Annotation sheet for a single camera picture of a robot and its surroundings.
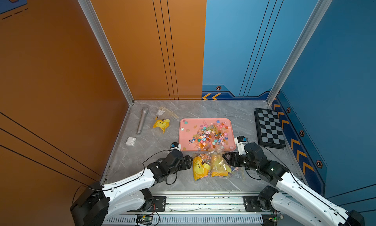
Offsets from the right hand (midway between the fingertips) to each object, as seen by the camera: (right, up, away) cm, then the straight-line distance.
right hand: (226, 155), depth 77 cm
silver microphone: (-54, +24, +32) cm, 68 cm away
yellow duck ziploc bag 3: (-4, -4, -3) cm, 6 cm away
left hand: (-19, -3, +6) cm, 20 cm away
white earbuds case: (-59, +4, +19) cm, 62 cm away
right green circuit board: (+22, -28, -8) cm, 36 cm away
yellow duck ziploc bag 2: (-13, -6, +4) cm, 15 cm away
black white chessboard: (+35, +12, +22) cm, 43 cm away
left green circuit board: (-41, -30, -6) cm, 51 cm away
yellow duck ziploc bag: (-39, +20, +28) cm, 52 cm away
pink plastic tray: (-10, +8, +20) cm, 24 cm away
